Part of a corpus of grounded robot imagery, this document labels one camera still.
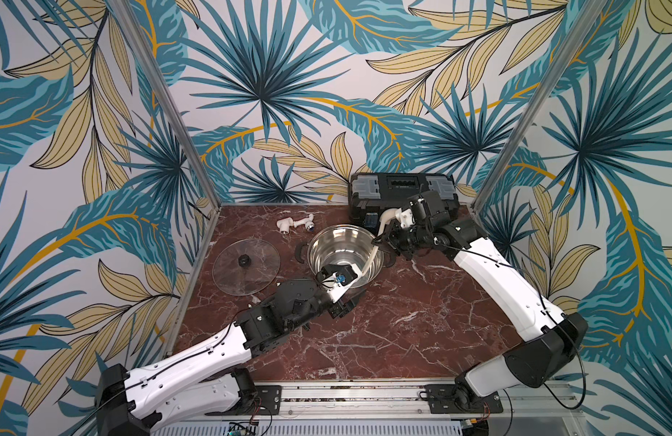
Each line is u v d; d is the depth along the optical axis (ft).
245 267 3.22
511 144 3.22
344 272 1.73
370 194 3.30
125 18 2.22
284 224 3.59
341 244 3.03
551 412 2.42
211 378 1.52
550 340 1.30
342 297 1.86
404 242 2.06
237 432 2.32
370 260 2.26
